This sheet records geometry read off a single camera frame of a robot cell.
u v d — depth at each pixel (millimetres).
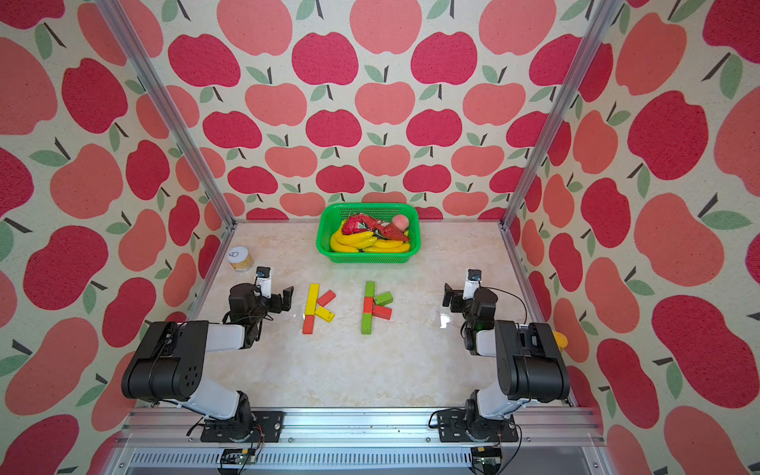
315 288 1012
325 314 943
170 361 465
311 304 963
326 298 985
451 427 732
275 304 862
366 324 921
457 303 846
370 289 1003
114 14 693
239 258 1041
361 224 1079
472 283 816
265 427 747
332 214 1166
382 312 943
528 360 455
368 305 948
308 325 932
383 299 973
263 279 823
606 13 690
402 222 1123
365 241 1039
